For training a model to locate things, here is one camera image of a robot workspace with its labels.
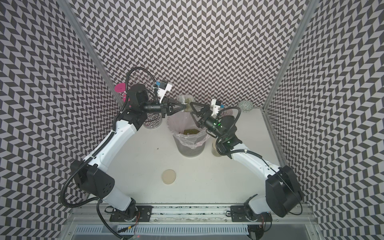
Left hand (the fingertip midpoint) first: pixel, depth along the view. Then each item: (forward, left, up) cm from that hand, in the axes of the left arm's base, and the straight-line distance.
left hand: (185, 108), depth 64 cm
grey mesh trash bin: (-4, +2, -30) cm, 30 cm away
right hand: (+1, -2, -3) cm, 3 cm away
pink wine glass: (+26, +40, -8) cm, 48 cm away
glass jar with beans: (-2, -15, -35) cm, 38 cm away
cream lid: (-14, +12, -43) cm, 47 cm away
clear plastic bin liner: (+11, +7, -23) cm, 26 cm away
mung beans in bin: (+12, 0, -34) cm, 36 cm away
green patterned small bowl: (+38, -43, -37) cm, 68 cm away
